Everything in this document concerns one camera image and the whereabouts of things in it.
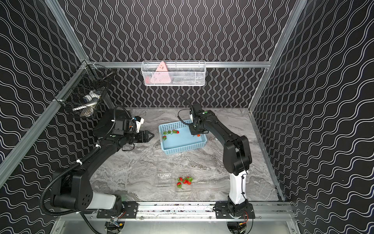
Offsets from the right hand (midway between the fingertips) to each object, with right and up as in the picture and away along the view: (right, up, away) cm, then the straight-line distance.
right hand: (195, 130), depth 93 cm
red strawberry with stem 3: (-6, -29, -10) cm, 31 cm away
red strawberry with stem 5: (-10, -30, -12) cm, 34 cm away
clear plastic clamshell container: (-6, -32, -12) cm, 34 cm away
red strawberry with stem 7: (-20, -3, +10) cm, 23 cm away
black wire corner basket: (-71, +24, -1) cm, 75 cm away
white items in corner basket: (-62, +18, -8) cm, 65 cm away
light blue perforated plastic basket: (-12, -5, +10) cm, 16 cm away
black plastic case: (-64, +4, +10) cm, 65 cm away
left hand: (-27, -1, -8) cm, 29 cm away
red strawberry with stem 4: (-4, -29, -12) cm, 32 cm away
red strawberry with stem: (-4, -27, -11) cm, 30 cm away
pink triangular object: (-21, +34, -3) cm, 40 cm away
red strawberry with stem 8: (-13, -2, +12) cm, 18 cm away
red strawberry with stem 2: (-9, -28, -10) cm, 31 cm away
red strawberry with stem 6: (+3, -4, +10) cm, 11 cm away
